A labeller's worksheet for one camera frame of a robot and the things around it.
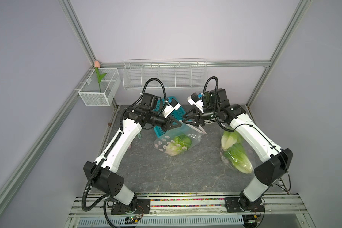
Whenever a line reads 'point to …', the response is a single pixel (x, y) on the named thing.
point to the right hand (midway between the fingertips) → (182, 118)
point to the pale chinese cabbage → (180, 144)
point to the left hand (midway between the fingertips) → (180, 125)
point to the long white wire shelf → (175, 73)
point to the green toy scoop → (139, 135)
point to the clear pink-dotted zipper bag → (194, 133)
